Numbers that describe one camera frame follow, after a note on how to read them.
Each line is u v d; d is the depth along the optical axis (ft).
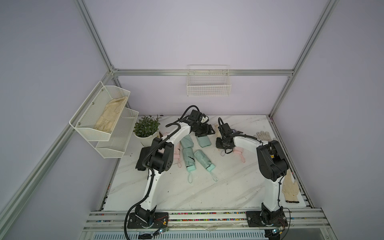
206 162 2.99
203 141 3.39
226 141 2.45
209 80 3.11
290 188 2.75
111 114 2.63
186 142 3.39
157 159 1.99
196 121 2.77
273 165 1.75
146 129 2.95
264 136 3.54
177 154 3.14
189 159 3.04
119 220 2.50
